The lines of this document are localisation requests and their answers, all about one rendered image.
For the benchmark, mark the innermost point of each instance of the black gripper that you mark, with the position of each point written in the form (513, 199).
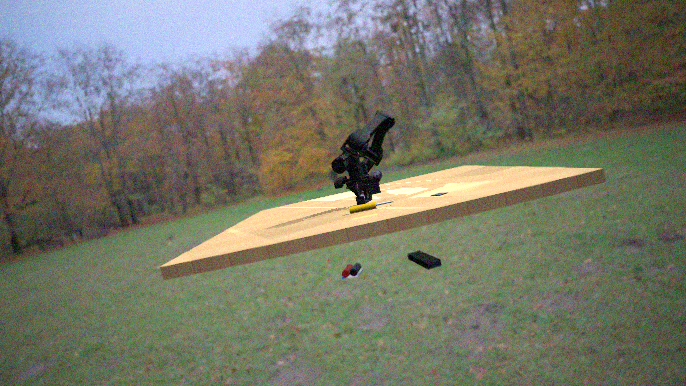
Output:
(356, 174)

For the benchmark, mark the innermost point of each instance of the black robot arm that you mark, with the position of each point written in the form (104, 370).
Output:
(358, 142)

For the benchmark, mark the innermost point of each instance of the yellow screwdriver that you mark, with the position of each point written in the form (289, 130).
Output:
(365, 207)

